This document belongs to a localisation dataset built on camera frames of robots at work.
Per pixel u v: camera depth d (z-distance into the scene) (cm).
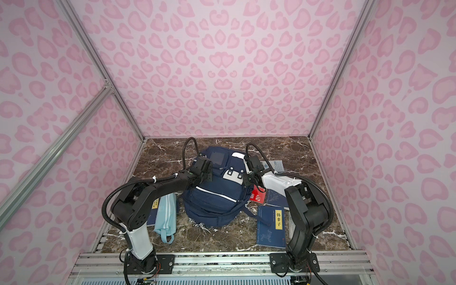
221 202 86
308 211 47
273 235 80
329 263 74
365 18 71
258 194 93
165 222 82
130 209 49
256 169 75
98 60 84
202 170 76
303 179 47
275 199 90
